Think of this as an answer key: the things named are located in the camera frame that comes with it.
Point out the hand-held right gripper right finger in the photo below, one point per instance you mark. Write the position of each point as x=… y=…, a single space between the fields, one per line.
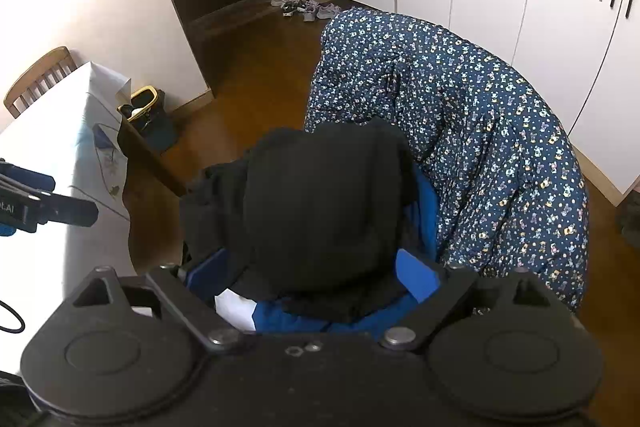
x=415 y=274

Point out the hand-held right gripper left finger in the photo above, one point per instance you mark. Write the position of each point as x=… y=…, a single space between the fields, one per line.
x=207 y=272

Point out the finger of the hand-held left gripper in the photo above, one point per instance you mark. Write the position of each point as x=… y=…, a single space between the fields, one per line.
x=70 y=212

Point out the black sweater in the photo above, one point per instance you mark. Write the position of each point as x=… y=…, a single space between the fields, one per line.
x=320 y=207

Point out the white cloth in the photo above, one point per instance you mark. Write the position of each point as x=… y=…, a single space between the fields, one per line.
x=235 y=307

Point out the white marble-print table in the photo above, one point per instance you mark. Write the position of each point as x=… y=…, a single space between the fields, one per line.
x=45 y=147

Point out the blue jacket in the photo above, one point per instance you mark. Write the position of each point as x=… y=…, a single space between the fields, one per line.
x=280 y=319

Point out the dark brown table leg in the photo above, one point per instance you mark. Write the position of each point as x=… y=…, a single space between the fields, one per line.
x=150 y=157

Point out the black bin with yellow rim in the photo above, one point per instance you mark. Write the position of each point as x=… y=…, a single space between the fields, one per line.
x=155 y=127

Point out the navy floral quilted coat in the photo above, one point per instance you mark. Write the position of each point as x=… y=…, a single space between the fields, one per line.
x=475 y=132

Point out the wooden chair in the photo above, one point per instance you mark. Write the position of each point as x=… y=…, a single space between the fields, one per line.
x=50 y=57

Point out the dark cloth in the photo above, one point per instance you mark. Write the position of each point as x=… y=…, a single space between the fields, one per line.
x=630 y=222

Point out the white cabinet with stickers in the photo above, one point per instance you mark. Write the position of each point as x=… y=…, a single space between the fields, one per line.
x=550 y=32

